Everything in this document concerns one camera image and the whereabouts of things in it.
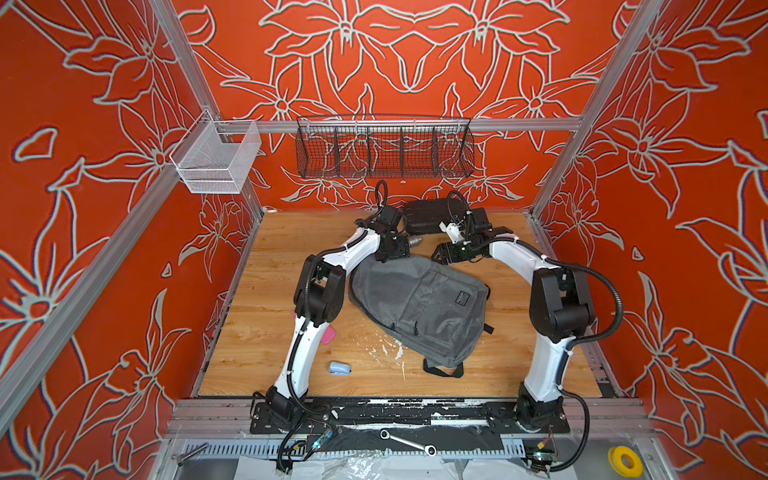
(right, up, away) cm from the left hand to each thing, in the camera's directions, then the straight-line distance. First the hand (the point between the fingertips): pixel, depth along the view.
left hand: (401, 250), depth 100 cm
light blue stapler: (-18, -32, -21) cm, 42 cm away
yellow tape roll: (+50, -48, -32) cm, 77 cm away
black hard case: (+11, +13, +14) cm, 22 cm away
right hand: (+11, 0, -4) cm, 12 cm away
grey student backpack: (+9, -18, -10) cm, 23 cm away
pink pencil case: (-19, -17, -36) cm, 44 cm away
